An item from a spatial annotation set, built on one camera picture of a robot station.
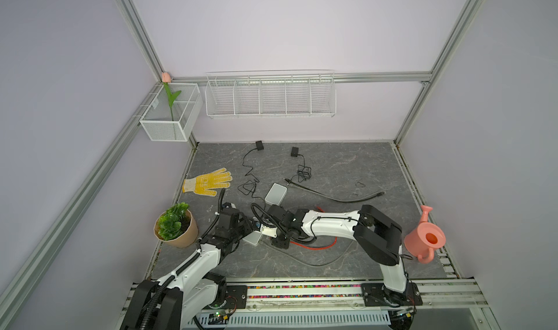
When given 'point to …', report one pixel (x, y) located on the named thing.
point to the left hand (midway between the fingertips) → (252, 224)
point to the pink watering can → (423, 240)
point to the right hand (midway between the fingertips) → (274, 237)
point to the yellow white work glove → (206, 184)
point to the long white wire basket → (274, 94)
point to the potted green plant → (176, 226)
